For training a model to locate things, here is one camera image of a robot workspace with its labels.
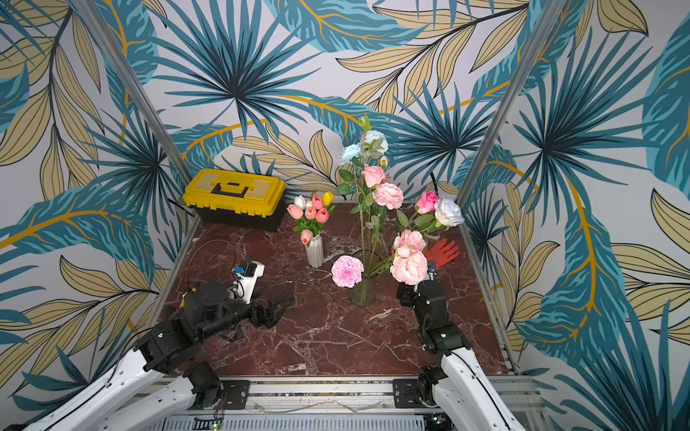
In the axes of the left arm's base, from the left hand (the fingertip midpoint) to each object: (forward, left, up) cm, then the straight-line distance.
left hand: (279, 298), depth 68 cm
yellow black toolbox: (+41, +24, -6) cm, 48 cm away
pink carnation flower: (+2, -17, +11) cm, 20 cm away
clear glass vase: (+9, -23, -14) cm, 28 cm away
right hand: (+11, -38, -8) cm, 40 cm away
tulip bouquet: (+21, -6, +8) cm, 24 cm away
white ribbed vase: (+21, -6, -11) cm, 25 cm away
